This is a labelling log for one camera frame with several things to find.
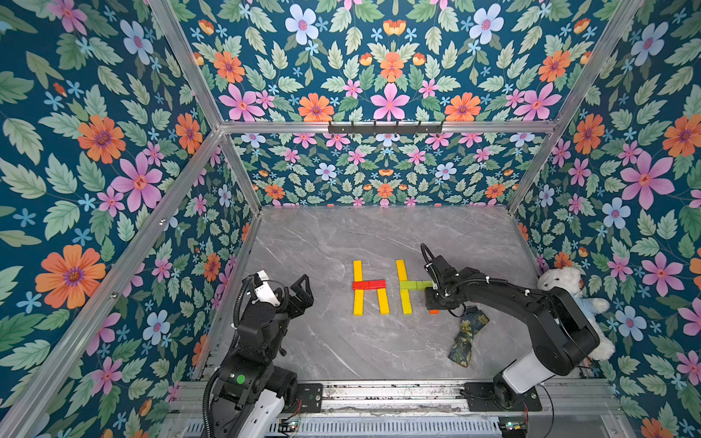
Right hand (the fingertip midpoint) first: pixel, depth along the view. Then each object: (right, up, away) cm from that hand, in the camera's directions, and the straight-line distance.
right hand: (435, 299), depth 91 cm
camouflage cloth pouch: (+10, -5, -7) cm, 13 cm away
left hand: (-40, +10, -21) cm, 47 cm away
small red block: (-21, +4, +5) cm, 22 cm away
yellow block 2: (-18, -1, 0) cm, 18 cm away
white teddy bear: (+42, +8, -5) cm, 43 cm away
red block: (-27, +4, +4) cm, 27 cm away
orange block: (-1, -4, -2) cm, 4 cm away
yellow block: (-26, -1, 0) cm, 26 cm away
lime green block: (-9, +4, +5) cm, 11 cm away
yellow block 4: (-10, 0, 0) cm, 10 cm away
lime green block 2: (-4, +4, +4) cm, 7 cm away
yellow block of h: (-27, +9, +8) cm, 29 cm away
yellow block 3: (-10, +8, +8) cm, 16 cm away
